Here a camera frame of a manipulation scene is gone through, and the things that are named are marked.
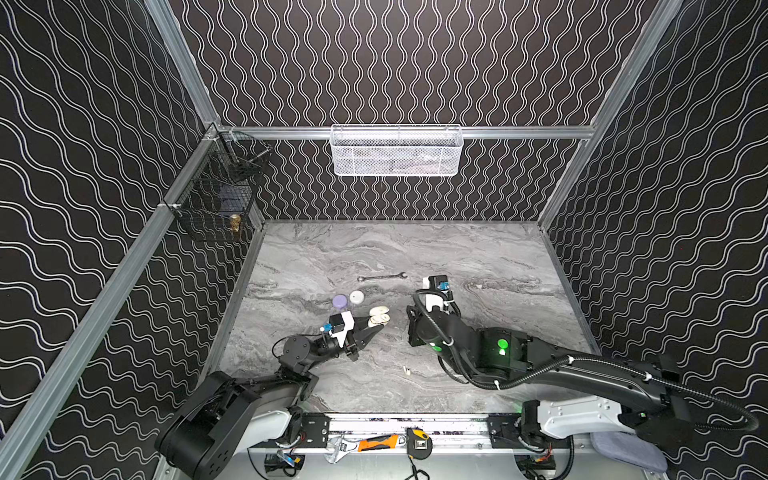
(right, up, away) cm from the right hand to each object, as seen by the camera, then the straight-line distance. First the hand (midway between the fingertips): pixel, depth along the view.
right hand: (408, 311), depth 68 cm
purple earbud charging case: (-21, -3, +30) cm, 37 cm away
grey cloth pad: (+52, -33, +1) cm, 61 cm away
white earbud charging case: (-15, -1, +29) cm, 33 cm away
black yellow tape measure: (+3, -32, +2) cm, 32 cm away
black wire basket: (-59, +30, +26) cm, 71 cm away
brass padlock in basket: (-47, +22, +15) cm, 54 cm away
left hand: (-5, -3, +1) cm, 6 cm away
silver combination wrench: (0, +6, +36) cm, 36 cm away
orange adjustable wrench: (-16, -33, +3) cm, 37 cm away
